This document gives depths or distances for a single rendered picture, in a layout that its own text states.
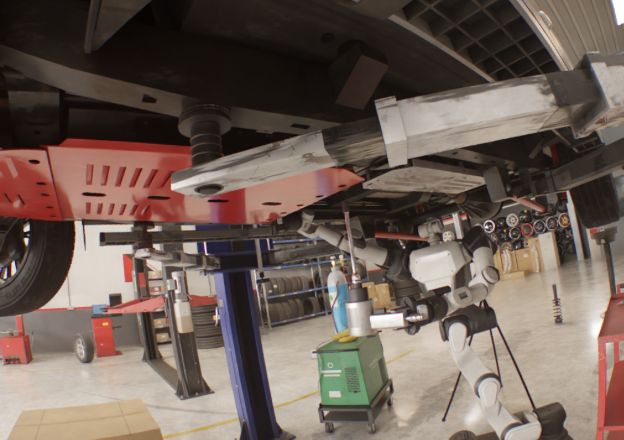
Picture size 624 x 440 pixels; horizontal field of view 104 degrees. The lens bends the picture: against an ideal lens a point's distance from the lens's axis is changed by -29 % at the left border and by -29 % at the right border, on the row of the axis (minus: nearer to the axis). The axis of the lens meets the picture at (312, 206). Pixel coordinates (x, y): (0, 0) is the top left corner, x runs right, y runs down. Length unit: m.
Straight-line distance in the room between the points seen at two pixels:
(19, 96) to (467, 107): 0.82
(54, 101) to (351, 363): 2.43
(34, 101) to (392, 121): 0.70
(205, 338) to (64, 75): 7.74
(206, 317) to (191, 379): 3.63
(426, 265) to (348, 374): 1.32
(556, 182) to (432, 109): 1.13
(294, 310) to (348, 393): 8.07
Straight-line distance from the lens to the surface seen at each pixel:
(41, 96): 0.80
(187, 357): 4.56
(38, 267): 1.63
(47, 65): 0.67
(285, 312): 10.53
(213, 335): 8.14
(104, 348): 8.80
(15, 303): 1.71
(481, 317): 1.73
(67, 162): 0.89
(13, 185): 1.07
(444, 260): 1.61
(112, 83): 0.63
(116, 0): 0.56
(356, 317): 1.10
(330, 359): 2.72
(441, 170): 1.30
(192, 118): 0.62
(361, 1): 0.44
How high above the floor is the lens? 1.31
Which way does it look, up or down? 12 degrees up
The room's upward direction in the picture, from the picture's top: 9 degrees counter-clockwise
